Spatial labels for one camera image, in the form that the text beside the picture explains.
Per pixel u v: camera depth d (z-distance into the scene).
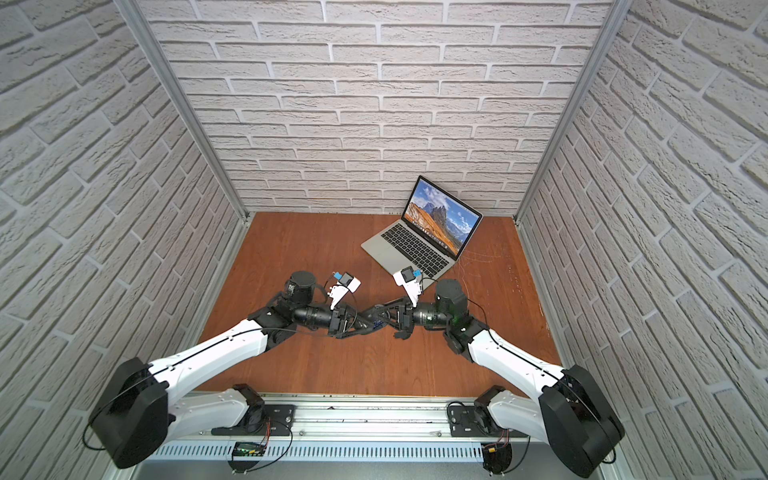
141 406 0.41
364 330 0.69
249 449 0.72
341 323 0.64
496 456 0.71
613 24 0.70
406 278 0.67
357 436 0.74
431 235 1.10
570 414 0.41
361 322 0.70
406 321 0.65
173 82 0.82
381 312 0.70
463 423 0.73
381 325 0.70
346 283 0.68
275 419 0.74
